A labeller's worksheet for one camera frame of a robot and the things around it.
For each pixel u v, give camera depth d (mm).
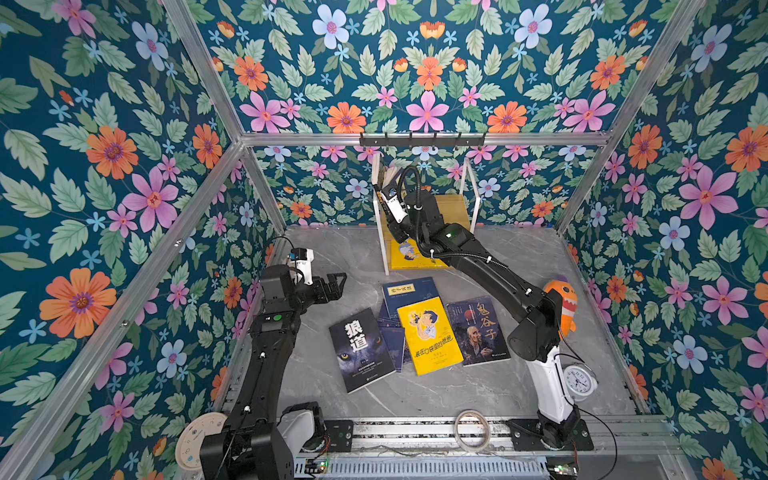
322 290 700
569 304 885
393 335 885
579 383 785
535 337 508
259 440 384
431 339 880
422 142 932
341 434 737
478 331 907
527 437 720
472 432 752
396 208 690
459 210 1045
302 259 699
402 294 976
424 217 602
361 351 844
